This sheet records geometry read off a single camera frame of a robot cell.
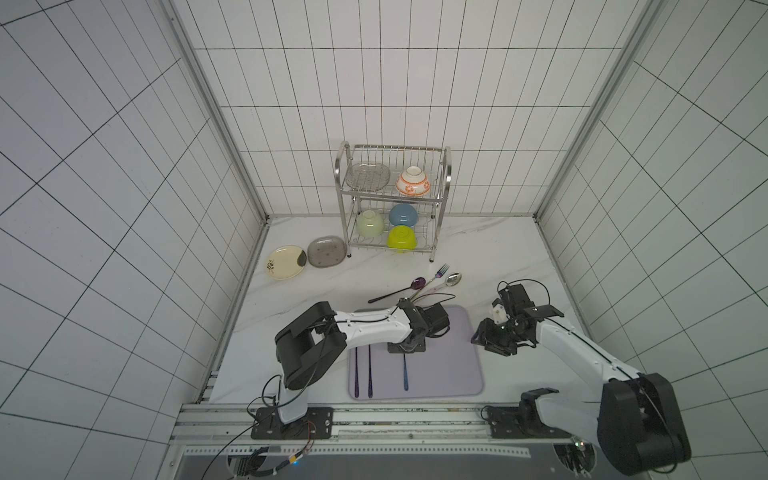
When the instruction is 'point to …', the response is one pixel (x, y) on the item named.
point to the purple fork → (356, 383)
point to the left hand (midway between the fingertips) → (399, 349)
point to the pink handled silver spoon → (451, 279)
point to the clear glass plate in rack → (368, 176)
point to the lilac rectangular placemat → (451, 366)
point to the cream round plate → (285, 262)
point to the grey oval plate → (327, 251)
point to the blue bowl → (403, 214)
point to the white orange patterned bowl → (413, 181)
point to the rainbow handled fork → (438, 275)
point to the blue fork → (406, 380)
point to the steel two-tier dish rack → (391, 196)
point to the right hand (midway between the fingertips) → (469, 341)
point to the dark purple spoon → (417, 284)
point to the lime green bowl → (402, 238)
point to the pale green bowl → (370, 225)
